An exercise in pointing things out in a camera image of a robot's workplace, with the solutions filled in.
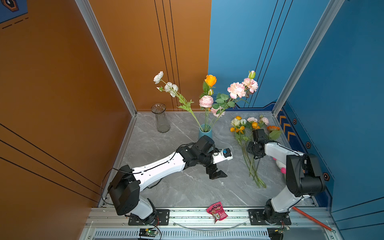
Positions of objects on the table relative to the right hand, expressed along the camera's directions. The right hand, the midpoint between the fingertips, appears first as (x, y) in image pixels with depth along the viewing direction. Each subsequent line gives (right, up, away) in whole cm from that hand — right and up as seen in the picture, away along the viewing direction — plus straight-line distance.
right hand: (250, 149), depth 96 cm
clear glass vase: (-61, +17, +16) cm, 65 cm away
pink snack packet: (-24, -27, -21) cm, 42 cm away
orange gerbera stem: (+19, +11, +5) cm, 23 cm away
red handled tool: (+22, -30, -24) cm, 44 cm away
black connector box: (+2, -35, -27) cm, 44 cm away
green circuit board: (-59, -35, -25) cm, 74 cm away
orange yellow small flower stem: (0, -9, -6) cm, 11 cm away
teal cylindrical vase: (-30, +13, -10) cm, 35 cm away
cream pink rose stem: (+14, +19, +12) cm, 26 cm away
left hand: (-21, -4, -23) cm, 31 cm away
